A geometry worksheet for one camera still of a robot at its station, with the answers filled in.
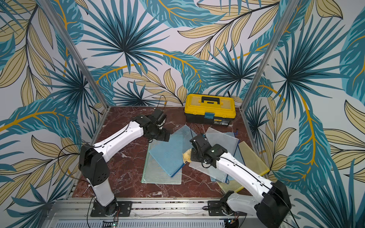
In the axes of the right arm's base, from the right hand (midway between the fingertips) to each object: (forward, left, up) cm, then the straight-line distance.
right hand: (194, 155), depth 80 cm
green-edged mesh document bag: (-4, +25, -16) cm, 30 cm away
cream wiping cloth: (-2, +4, +4) cm, 6 cm away
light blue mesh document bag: (+7, +15, -13) cm, 21 cm away
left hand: (+9, +19, +3) cm, 21 cm away
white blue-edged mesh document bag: (+15, -27, -14) cm, 34 cm away
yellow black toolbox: (+34, -14, +2) cm, 37 cm away
